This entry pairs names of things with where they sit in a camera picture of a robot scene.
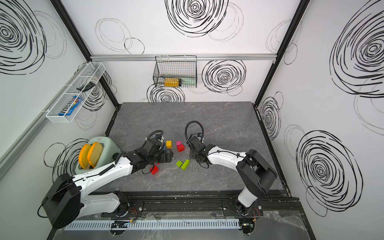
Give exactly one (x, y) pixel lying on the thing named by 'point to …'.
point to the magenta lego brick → (178, 143)
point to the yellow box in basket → (171, 82)
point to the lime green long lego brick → (185, 164)
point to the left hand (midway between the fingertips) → (167, 154)
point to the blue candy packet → (71, 105)
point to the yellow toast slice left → (83, 155)
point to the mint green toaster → (110, 149)
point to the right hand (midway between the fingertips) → (195, 152)
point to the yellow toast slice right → (94, 153)
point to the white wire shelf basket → (92, 73)
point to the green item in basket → (189, 81)
